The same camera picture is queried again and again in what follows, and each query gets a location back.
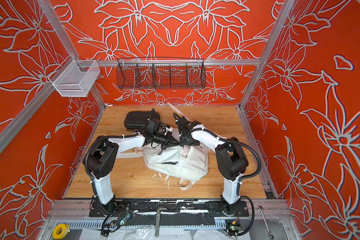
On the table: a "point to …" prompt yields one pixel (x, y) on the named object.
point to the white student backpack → (186, 163)
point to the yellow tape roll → (60, 231)
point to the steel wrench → (271, 236)
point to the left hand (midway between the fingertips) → (180, 142)
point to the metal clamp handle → (158, 211)
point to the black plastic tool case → (135, 120)
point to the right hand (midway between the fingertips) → (186, 142)
